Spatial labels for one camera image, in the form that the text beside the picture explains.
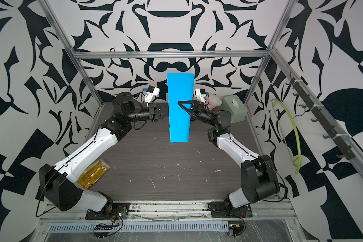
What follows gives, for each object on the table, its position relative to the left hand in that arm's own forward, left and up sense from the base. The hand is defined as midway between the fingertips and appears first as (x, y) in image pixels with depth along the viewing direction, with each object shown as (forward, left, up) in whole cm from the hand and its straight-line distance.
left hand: (173, 108), depth 62 cm
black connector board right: (-39, -28, -42) cm, 63 cm away
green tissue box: (+32, -42, -32) cm, 62 cm away
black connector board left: (-37, +35, -44) cm, 67 cm away
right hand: (-1, -2, 0) cm, 2 cm away
